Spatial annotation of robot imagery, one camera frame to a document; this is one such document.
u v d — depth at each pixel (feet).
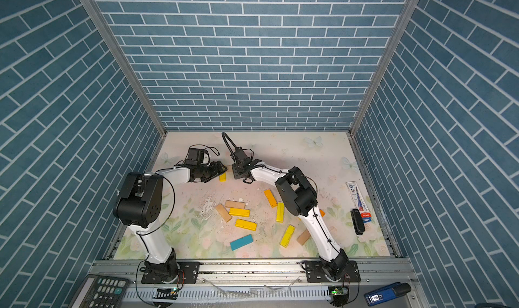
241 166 2.59
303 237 2.72
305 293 2.32
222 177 3.24
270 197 3.07
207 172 2.85
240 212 2.92
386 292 2.19
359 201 3.00
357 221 2.77
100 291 2.23
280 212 2.90
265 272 2.48
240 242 2.65
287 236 2.70
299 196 1.93
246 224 2.79
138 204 1.64
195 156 2.64
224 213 2.90
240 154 2.70
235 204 3.00
